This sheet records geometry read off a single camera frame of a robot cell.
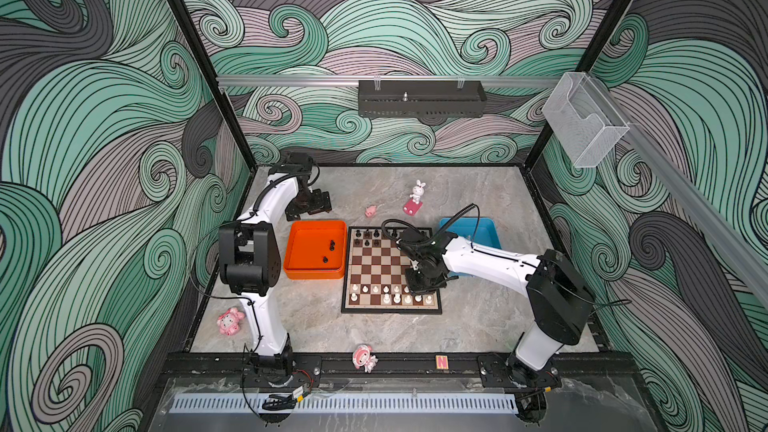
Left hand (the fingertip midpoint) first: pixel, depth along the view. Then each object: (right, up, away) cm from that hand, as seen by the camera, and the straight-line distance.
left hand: (315, 209), depth 93 cm
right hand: (+30, -23, -10) cm, 40 cm away
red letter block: (+36, -38, -19) cm, 56 cm away
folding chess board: (+19, -20, -5) cm, 28 cm away
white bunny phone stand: (+33, +1, +14) cm, 36 cm away
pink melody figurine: (+16, -36, -20) cm, 44 cm away
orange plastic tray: (0, -14, +2) cm, 14 cm away
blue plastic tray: (+57, -9, +8) cm, 58 cm away
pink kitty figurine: (-20, -29, -15) cm, 38 cm away
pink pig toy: (+17, -2, +11) cm, 20 cm away
